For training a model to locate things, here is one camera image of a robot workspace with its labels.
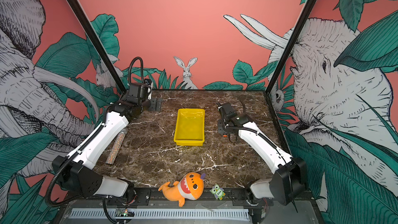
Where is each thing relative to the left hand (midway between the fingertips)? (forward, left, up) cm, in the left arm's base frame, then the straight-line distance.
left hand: (151, 96), depth 79 cm
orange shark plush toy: (-40, -20, -18) cm, 48 cm away
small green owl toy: (-41, -33, -26) cm, 59 cm away
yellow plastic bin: (-3, -18, -27) cm, 33 cm away
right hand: (-11, -36, -11) cm, 40 cm away
